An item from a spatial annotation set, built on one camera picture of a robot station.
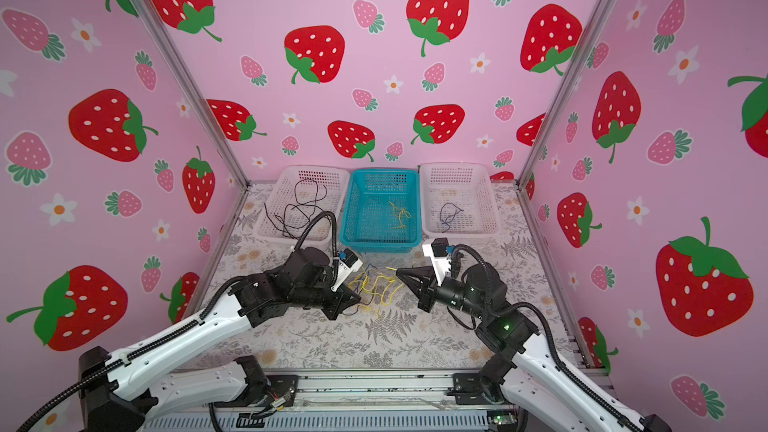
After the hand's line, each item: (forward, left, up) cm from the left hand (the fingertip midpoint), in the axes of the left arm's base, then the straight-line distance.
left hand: (360, 298), depth 71 cm
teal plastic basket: (+44, -3, -20) cm, 48 cm away
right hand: (+1, -9, +10) cm, 13 cm away
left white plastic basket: (+49, +30, -16) cm, 60 cm away
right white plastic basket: (+48, -33, -17) cm, 60 cm away
